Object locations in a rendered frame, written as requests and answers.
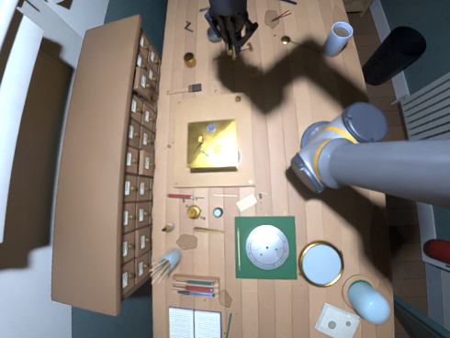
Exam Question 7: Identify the blue handled screwdriver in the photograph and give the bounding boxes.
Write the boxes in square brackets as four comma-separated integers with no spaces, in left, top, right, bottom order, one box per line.
[176,290,216,299]

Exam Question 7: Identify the brass winding key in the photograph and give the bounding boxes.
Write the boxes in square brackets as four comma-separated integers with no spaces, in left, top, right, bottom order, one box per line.
[226,41,255,60]

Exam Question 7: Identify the white card with holes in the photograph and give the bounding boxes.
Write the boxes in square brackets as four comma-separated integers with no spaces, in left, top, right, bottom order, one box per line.
[313,302,361,338]

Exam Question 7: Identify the green mat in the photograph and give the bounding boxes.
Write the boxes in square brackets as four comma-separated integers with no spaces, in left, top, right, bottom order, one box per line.
[233,215,298,281]

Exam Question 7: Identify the red cylinder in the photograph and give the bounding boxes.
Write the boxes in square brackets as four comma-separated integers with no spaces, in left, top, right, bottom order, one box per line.
[422,238,450,271]

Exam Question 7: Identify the brass bezel with glass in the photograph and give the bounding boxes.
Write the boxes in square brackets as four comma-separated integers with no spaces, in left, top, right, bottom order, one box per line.
[298,240,345,288]

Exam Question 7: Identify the black cylinder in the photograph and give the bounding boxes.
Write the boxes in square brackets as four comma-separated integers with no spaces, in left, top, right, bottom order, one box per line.
[361,26,427,86]

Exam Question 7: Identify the open white book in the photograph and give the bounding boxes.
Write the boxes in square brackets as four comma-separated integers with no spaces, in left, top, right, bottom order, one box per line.
[167,306,223,338]

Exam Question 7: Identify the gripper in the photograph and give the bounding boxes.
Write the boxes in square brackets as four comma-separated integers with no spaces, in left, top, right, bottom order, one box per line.
[210,9,260,60]

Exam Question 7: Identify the brown wooden test stand board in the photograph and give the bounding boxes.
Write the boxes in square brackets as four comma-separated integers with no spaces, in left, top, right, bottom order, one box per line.
[171,92,256,189]

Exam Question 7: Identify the cream paper tag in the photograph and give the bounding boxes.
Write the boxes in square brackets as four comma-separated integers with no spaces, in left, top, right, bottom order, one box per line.
[235,192,256,212]

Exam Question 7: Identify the white glass dome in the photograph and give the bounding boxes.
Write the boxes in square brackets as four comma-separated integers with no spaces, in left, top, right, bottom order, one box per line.
[342,274,392,325]

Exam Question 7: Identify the white clock dial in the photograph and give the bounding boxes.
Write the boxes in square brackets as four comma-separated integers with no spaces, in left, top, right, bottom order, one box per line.
[244,224,291,271]

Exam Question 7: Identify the wooden tool tray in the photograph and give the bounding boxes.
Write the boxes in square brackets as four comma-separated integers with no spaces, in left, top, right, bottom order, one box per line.
[171,273,221,299]

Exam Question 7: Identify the flat wooden handled brush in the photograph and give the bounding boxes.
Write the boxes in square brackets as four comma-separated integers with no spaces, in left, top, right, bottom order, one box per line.
[166,83,203,95]

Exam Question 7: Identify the white radiator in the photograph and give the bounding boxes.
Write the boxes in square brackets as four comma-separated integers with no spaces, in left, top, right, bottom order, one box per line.
[391,71,450,142]

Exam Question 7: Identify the brass clock movement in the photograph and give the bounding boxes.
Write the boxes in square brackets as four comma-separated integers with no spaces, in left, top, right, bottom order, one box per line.
[186,118,243,174]

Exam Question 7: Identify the white cylindrical cup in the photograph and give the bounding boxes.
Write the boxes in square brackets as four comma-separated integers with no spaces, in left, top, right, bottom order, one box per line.
[322,21,354,58]

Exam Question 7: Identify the green handled screwdriver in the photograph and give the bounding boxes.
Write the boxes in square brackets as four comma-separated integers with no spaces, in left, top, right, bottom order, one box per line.
[173,279,216,287]

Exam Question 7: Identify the white shelf unit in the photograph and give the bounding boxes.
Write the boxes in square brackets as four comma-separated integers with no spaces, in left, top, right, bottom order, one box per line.
[415,201,450,318]

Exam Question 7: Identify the grey cup with wooden sticks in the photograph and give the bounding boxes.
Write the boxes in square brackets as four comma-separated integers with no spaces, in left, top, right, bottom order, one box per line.
[149,248,183,285]

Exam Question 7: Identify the brown wooden box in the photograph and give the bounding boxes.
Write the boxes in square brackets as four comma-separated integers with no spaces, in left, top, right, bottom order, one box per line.
[342,0,375,17]

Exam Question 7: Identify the brass pendulum with rod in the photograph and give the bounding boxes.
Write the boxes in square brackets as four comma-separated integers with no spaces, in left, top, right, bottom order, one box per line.
[280,35,323,54]

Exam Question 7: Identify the red handled screwdriver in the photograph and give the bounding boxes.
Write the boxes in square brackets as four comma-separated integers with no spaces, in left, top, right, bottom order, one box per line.
[167,193,206,201]
[171,286,215,293]

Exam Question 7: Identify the brown wooden drawer cabinet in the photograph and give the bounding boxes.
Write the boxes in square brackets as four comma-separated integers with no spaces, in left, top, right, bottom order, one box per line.
[51,14,163,317]

